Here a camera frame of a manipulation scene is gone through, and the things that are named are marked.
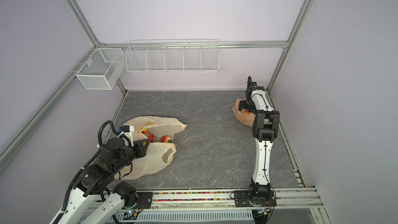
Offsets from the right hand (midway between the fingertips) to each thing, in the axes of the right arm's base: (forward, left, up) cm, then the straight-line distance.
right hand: (249, 111), depth 104 cm
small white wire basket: (+14, +95, +24) cm, 99 cm away
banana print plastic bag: (-37, +55, +11) cm, 67 cm away
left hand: (-32, +54, +18) cm, 66 cm away
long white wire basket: (+31, +35, +23) cm, 52 cm away
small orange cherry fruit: (0, +2, -1) cm, 2 cm away
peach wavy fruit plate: (-5, +1, -2) cm, 6 cm away
